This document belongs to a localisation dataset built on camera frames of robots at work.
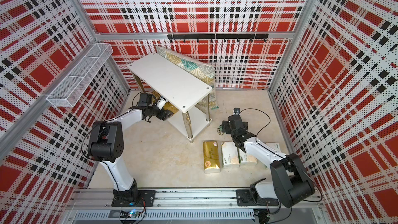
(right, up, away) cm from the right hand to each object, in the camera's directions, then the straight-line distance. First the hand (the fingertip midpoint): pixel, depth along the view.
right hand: (234, 122), depth 90 cm
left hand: (-41, +7, +9) cm, 43 cm away
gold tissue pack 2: (-14, -17, -10) cm, 24 cm away
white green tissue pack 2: (+5, -19, -9) cm, 21 cm away
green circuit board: (-51, -39, -21) cm, 68 cm away
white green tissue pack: (-3, -17, -8) cm, 19 cm away
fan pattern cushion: (-18, +27, -9) cm, 33 cm away
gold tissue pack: (-39, +9, +3) cm, 40 cm away
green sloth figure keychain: (-8, -6, +6) cm, 12 cm away
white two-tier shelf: (-25, +15, -16) cm, 33 cm away
